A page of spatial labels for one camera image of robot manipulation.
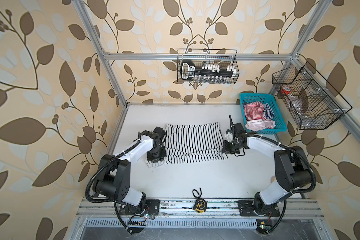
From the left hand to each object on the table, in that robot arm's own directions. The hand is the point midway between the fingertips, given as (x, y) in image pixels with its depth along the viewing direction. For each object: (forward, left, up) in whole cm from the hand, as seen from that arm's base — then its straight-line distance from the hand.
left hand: (162, 158), depth 86 cm
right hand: (+7, -36, -2) cm, 37 cm away
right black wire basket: (+18, -76, +30) cm, 84 cm away
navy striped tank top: (+37, -73, +1) cm, 82 cm away
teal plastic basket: (+51, -73, +3) cm, 90 cm away
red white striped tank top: (+38, -62, +2) cm, 73 cm away
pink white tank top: (+22, -58, +6) cm, 62 cm away
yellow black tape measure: (-23, -22, -2) cm, 32 cm away
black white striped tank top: (+14, -17, -6) cm, 23 cm away
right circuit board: (-30, -52, -6) cm, 61 cm away
